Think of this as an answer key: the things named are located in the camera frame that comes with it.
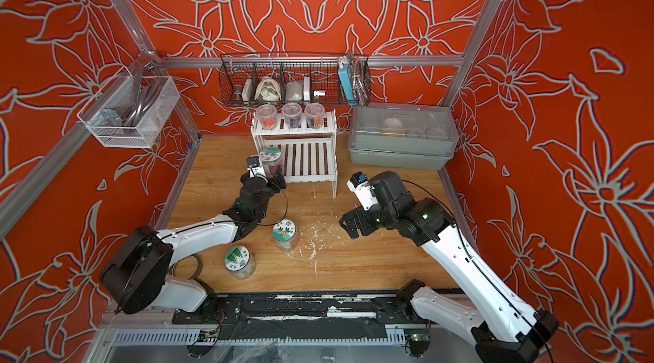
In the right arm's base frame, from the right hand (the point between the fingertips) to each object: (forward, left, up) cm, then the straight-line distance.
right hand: (348, 215), depth 68 cm
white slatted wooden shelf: (+32, +14, -11) cm, 36 cm away
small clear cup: (+32, +18, +10) cm, 38 cm away
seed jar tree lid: (-7, +34, -15) cm, 38 cm away
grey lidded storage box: (+39, -23, -7) cm, 46 cm away
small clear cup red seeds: (+30, +26, +10) cm, 40 cm away
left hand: (+20, +26, -4) cm, 34 cm away
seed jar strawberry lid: (+2, +20, -16) cm, 26 cm away
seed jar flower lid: (+20, +25, -1) cm, 32 cm away
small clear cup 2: (+31, +11, +10) cm, 34 cm away
